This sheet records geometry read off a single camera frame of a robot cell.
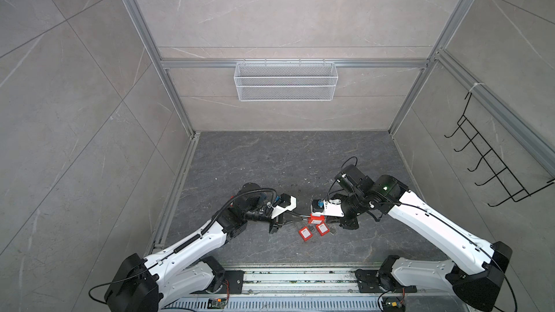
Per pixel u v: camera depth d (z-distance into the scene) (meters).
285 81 1.01
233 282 0.74
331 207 0.59
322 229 0.84
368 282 0.73
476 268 0.39
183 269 0.48
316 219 0.66
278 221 0.61
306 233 0.83
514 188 0.58
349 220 0.61
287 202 0.58
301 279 0.75
